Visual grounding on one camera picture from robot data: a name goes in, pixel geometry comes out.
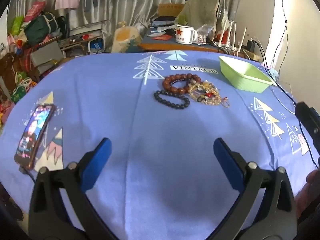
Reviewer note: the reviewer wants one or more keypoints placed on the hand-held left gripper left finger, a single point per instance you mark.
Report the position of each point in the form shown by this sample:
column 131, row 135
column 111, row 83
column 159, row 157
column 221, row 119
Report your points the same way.
column 97, row 162

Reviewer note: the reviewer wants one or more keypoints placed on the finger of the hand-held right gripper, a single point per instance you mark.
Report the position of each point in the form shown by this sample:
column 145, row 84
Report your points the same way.
column 308, row 122

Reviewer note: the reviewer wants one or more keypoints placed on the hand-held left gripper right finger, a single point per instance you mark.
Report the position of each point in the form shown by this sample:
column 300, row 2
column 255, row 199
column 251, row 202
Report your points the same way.
column 227, row 165

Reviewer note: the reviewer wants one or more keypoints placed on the light green plastic tray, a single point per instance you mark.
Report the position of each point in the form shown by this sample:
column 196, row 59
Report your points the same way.
column 245, row 80

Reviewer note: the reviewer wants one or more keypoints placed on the person's right hand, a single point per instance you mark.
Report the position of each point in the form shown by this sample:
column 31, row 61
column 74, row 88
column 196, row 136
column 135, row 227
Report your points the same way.
column 311, row 192

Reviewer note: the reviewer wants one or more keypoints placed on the smartphone with lit screen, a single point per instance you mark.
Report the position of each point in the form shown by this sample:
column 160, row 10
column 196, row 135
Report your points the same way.
column 32, row 135

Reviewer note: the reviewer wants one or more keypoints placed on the blue printed bed sheet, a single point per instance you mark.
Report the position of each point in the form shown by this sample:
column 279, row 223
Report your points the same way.
column 162, row 130

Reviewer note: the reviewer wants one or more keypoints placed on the black charger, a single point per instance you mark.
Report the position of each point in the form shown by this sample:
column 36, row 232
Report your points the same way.
column 251, row 45

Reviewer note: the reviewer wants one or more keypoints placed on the white router with antennas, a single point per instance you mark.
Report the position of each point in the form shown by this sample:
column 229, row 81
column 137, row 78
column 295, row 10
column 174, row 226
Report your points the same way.
column 233, row 42

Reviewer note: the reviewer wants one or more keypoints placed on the grey box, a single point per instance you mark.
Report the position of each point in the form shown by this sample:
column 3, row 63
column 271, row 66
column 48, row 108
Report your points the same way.
column 46, row 55

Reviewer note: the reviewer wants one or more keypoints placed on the yellow sack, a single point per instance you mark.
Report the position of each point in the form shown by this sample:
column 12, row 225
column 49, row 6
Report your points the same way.
column 125, row 37

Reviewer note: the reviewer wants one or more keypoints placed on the wooden desk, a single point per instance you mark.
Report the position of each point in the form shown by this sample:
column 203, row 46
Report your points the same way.
column 162, row 46

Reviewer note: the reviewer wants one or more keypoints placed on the clear plastic bag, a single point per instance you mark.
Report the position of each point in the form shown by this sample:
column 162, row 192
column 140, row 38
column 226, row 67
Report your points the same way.
column 206, row 31

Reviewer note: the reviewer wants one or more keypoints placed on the white enamel mug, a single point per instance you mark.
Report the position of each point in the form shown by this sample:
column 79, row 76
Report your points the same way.
column 183, row 36

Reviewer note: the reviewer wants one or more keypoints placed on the dark green duffel bag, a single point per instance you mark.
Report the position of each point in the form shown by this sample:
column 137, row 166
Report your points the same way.
column 40, row 30

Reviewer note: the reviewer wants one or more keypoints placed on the grey-green towel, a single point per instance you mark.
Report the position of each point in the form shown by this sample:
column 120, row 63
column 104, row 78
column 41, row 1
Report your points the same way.
column 202, row 7

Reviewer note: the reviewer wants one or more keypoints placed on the green plastic bag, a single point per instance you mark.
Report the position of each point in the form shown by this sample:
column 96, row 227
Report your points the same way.
column 17, row 25

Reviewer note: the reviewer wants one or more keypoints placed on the grey curtain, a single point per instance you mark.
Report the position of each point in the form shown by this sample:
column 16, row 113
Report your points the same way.
column 120, row 2

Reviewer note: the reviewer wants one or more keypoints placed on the red plastic bag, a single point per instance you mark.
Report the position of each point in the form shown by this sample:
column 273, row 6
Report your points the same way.
column 35, row 10

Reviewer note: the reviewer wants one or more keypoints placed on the cardboard box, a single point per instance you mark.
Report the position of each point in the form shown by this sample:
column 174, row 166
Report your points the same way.
column 170, row 10

